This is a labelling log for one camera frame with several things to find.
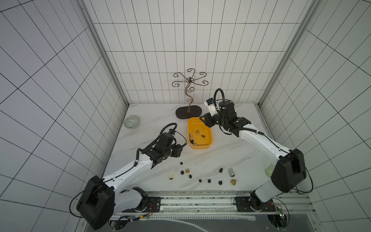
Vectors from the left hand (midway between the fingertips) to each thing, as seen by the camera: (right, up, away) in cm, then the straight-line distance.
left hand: (176, 150), depth 84 cm
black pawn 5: (+8, -15, -2) cm, 17 cm away
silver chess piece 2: (+10, +3, +11) cm, 15 cm away
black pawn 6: (+4, -13, -1) cm, 13 cm away
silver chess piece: (+9, +4, +13) cm, 17 cm away
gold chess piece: (+14, +9, +16) cm, 23 cm away
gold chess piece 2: (+32, -17, -5) cm, 37 cm away
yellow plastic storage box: (+15, +7, +17) cm, 24 cm away
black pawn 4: (+19, -17, -3) cm, 26 cm away
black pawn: (+3, -9, +3) cm, 10 cm away
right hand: (+17, +22, 0) cm, 28 cm away
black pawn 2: (+27, -12, -1) cm, 29 cm away
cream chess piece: (-3, -14, -2) cm, 15 cm away
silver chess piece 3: (+33, -13, -1) cm, 35 cm away
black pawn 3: (+25, -17, -4) cm, 31 cm away
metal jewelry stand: (+9, +24, +30) cm, 39 cm away
